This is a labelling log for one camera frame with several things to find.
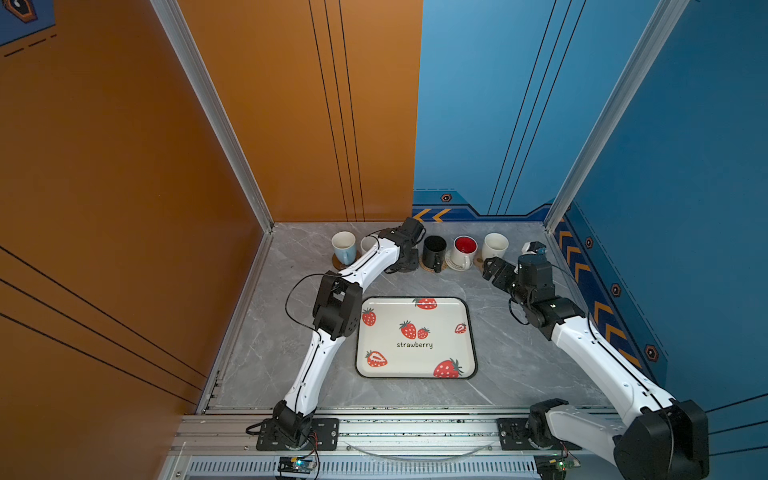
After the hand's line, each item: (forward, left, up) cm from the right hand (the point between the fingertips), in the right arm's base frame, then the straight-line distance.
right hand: (495, 267), depth 82 cm
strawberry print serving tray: (-12, +22, -19) cm, 31 cm away
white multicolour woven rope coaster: (+14, +7, -18) cm, 24 cm away
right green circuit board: (-43, -10, -22) cm, 50 cm away
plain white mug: (+19, -7, -13) cm, 24 cm away
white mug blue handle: (+15, +45, -8) cm, 48 cm away
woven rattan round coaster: (+16, +10, -18) cm, 26 cm away
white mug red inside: (+18, +4, -14) cm, 24 cm away
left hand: (+14, +23, -14) cm, 30 cm away
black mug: (+14, +15, -10) cm, 23 cm away
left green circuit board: (-43, +52, -21) cm, 71 cm away
